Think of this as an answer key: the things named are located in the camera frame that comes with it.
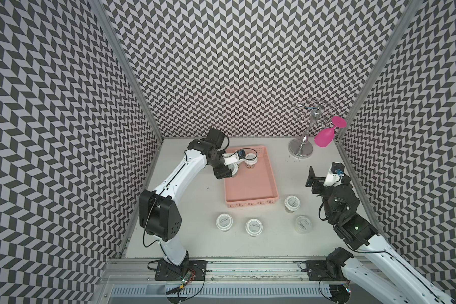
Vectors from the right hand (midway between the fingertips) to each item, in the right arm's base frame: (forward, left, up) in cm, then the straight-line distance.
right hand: (323, 171), depth 71 cm
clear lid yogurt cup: (-13, +5, -22) cm, 26 cm away
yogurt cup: (+7, +34, -7) cm, 36 cm away
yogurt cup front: (-12, +39, -19) cm, 45 cm away
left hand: (+8, +38, -8) cm, 40 cm away
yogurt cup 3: (-4, +8, -20) cm, 22 cm away
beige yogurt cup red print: (+20, +26, -19) cm, 38 cm away
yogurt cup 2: (-14, +26, -20) cm, 36 cm away
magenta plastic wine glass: (+27, -12, -9) cm, 31 cm away
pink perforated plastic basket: (+8, +26, -26) cm, 38 cm away
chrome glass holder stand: (+34, -5, +3) cm, 35 cm away
